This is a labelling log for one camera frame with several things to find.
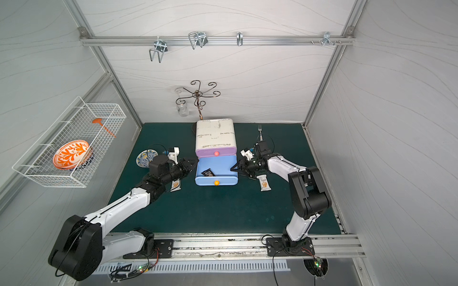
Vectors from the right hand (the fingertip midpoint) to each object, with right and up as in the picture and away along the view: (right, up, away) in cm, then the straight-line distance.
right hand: (233, 170), depth 87 cm
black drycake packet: (-12, -1, -2) cm, 12 cm away
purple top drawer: (-8, +10, -5) cm, 14 cm away
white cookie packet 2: (-29, -8, +3) cm, 31 cm away
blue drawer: (-6, +2, 0) cm, 7 cm away
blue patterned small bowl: (-51, +5, +14) cm, 54 cm away
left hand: (-15, +5, -7) cm, 18 cm away
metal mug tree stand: (-19, +39, +5) cm, 44 cm away
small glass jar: (-29, +33, +13) cm, 45 cm away
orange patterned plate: (-59, +10, -24) cm, 64 cm away
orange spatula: (-61, +24, -9) cm, 66 cm away
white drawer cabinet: (-9, +18, -1) cm, 20 cm away
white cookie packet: (+16, -8, +4) cm, 19 cm away
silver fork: (+18, +19, +27) cm, 38 cm away
